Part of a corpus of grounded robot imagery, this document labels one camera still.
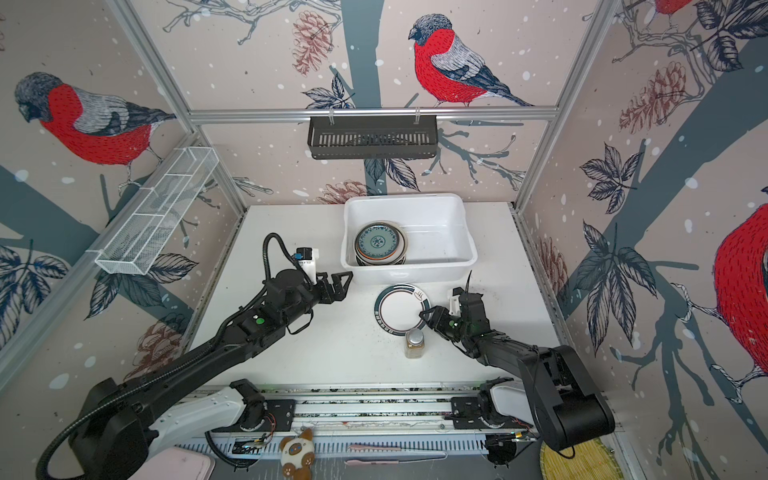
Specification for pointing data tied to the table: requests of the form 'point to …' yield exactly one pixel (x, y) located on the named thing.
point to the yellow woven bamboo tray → (591, 461)
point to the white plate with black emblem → (360, 262)
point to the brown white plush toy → (298, 455)
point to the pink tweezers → (388, 449)
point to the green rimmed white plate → (397, 309)
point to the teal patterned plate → (380, 242)
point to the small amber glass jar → (415, 344)
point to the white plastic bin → (441, 247)
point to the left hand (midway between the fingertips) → (340, 274)
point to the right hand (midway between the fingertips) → (423, 320)
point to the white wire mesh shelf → (137, 236)
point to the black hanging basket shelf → (372, 139)
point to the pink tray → (178, 464)
